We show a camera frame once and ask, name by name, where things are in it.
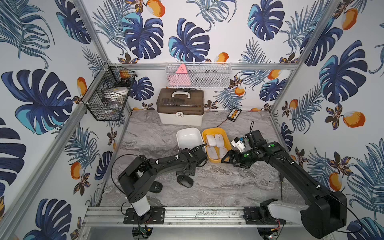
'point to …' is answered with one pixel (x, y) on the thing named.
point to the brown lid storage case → (180, 106)
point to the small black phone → (234, 114)
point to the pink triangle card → (181, 78)
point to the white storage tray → (189, 138)
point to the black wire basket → (105, 97)
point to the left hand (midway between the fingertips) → (187, 170)
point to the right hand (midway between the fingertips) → (228, 162)
